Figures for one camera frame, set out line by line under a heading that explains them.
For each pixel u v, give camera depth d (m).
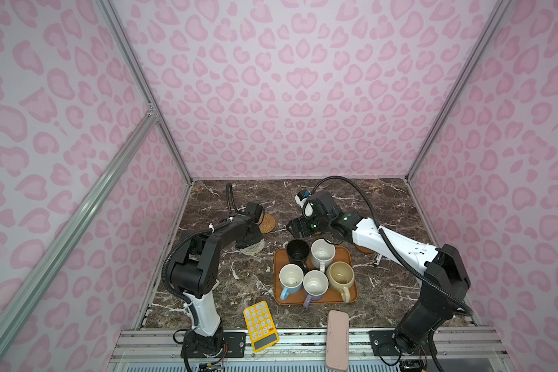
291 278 0.86
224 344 0.72
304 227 0.72
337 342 0.75
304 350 0.73
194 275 0.49
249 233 0.73
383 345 0.73
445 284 0.44
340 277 0.86
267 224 1.03
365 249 0.57
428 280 0.42
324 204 0.63
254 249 0.95
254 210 0.80
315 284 0.85
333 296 0.81
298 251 0.90
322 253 0.92
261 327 0.75
